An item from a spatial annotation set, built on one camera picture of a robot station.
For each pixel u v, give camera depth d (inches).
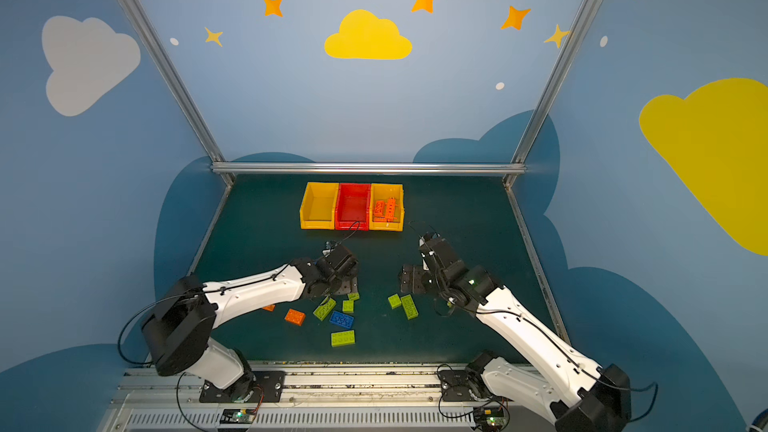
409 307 34.0
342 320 33.3
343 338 31.7
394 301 34.7
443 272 22.2
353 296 35.3
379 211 43.0
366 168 49.1
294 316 33.1
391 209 43.6
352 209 43.7
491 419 28.1
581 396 15.3
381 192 45.1
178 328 17.1
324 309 34.1
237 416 27.8
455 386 29.3
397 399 28.9
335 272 26.7
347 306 34.0
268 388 29.1
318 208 43.7
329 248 31.5
